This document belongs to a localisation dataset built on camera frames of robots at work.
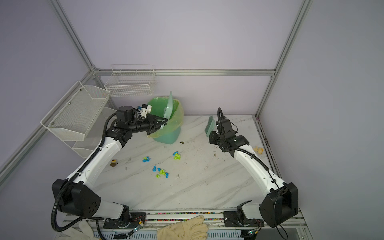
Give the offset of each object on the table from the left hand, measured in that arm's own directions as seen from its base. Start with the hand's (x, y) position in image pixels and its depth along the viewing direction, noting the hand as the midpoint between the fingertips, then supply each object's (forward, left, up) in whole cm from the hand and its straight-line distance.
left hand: (166, 121), depth 72 cm
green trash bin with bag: (+8, +1, -20) cm, 22 cm away
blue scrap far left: (-3, +18, -33) cm, 38 cm away
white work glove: (-42, +40, -33) cm, 66 cm away
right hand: (0, -23, -11) cm, 25 cm away
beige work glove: (-41, -13, -33) cm, 54 cm away
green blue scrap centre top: (-1, -2, -32) cm, 32 cm away
